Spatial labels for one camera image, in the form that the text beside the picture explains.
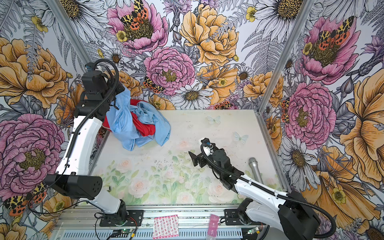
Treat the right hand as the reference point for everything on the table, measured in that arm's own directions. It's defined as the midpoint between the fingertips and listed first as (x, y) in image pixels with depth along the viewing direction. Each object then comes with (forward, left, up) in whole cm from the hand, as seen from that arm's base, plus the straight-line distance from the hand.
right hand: (197, 151), depth 80 cm
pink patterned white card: (-31, +16, -16) cm, 38 cm away
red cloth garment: (+19, +31, -4) cm, 37 cm away
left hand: (+20, +36, +28) cm, 50 cm away
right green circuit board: (-33, -25, -18) cm, 45 cm away
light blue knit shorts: (+28, +31, +1) cm, 42 cm away
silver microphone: (-1, -33, -14) cm, 35 cm away
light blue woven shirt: (+13, +40, +12) cm, 43 cm away
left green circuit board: (-32, +34, -16) cm, 50 cm away
